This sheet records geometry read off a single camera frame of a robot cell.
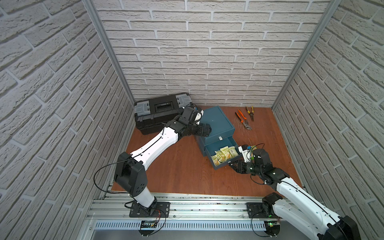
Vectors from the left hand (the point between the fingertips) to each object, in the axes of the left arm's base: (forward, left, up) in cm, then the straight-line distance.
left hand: (207, 127), depth 81 cm
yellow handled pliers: (+30, -39, -20) cm, 53 cm away
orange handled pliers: (+23, -31, -20) cm, 44 cm away
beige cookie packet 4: (-9, -16, -12) cm, 21 cm away
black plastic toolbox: (+13, +35, -5) cm, 37 cm away
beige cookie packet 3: (-10, -11, -11) cm, 18 cm away
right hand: (-16, -14, -12) cm, 25 cm away
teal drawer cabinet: (+3, -7, 0) cm, 8 cm away
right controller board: (-45, -31, -21) cm, 58 cm away
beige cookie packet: (-14, -4, -11) cm, 19 cm away
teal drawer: (-8, -2, -11) cm, 14 cm away
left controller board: (-43, +30, -24) cm, 58 cm away
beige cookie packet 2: (-12, -8, -11) cm, 18 cm away
